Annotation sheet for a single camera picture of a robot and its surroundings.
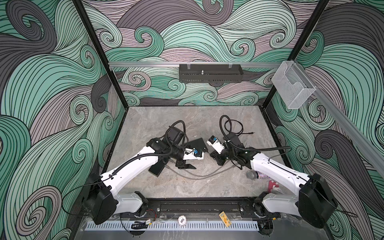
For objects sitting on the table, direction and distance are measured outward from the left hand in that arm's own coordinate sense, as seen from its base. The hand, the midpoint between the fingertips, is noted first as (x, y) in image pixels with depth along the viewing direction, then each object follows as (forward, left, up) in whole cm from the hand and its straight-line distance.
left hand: (195, 157), depth 73 cm
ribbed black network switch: (0, +22, -16) cm, 27 cm away
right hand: (+6, -10, -7) cm, 13 cm away
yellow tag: (-24, -15, -15) cm, 32 cm away
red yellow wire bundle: (-23, +19, -16) cm, 34 cm away
